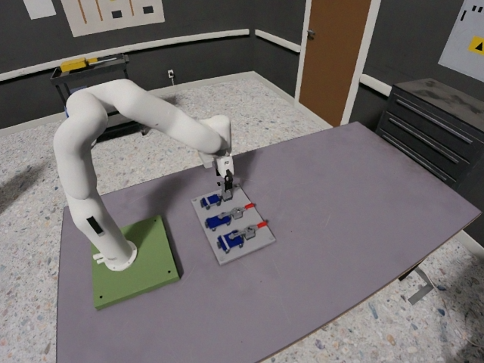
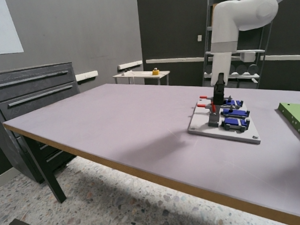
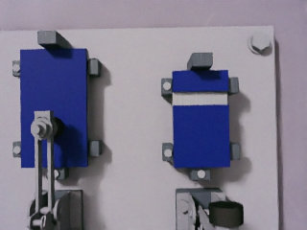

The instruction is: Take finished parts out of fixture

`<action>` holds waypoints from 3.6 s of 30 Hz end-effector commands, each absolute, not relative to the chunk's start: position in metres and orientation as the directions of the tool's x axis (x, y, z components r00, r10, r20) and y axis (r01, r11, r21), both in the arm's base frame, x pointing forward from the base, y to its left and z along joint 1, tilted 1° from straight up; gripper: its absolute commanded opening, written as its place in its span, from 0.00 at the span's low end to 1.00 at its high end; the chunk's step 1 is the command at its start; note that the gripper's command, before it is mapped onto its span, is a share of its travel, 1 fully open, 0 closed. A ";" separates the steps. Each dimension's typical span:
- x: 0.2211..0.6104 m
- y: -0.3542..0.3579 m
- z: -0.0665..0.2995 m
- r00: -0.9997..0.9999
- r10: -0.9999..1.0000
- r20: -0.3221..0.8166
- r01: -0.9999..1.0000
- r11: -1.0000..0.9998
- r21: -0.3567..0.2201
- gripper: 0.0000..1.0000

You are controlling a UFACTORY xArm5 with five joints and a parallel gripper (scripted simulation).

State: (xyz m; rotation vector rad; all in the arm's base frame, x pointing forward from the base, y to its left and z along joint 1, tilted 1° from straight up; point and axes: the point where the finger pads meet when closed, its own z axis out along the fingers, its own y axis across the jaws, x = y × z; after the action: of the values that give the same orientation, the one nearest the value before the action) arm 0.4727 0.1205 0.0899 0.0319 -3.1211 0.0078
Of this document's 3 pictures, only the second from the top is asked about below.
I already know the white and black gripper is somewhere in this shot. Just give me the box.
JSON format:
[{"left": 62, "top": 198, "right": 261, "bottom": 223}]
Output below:
[{"left": 211, "top": 52, "right": 233, "bottom": 105}]

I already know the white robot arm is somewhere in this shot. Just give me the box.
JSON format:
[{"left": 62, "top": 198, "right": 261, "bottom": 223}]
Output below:
[{"left": 211, "top": 0, "right": 282, "bottom": 62}]

